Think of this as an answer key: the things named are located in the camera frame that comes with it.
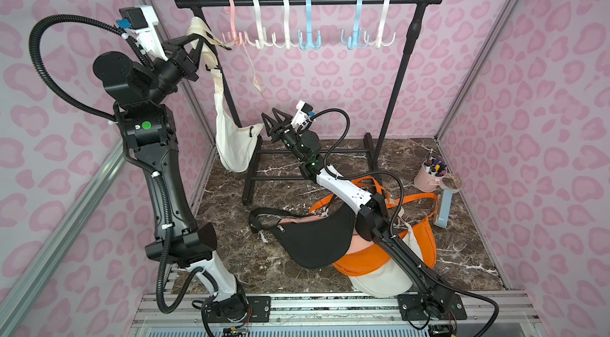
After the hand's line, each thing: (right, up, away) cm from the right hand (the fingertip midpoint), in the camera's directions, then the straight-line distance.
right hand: (269, 112), depth 81 cm
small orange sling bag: (+32, -49, -4) cm, 58 cm away
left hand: (-8, +11, -30) cm, 33 cm away
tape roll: (+75, -26, +22) cm, 82 cm away
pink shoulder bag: (+29, -42, -5) cm, 52 cm away
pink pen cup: (+60, -25, +14) cm, 67 cm away
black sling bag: (+15, -43, -3) cm, 46 cm away
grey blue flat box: (+66, -33, +11) cm, 75 cm away
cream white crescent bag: (+39, -55, -4) cm, 68 cm away
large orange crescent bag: (+55, -42, +6) cm, 70 cm away
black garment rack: (-11, -23, +24) cm, 35 cm away
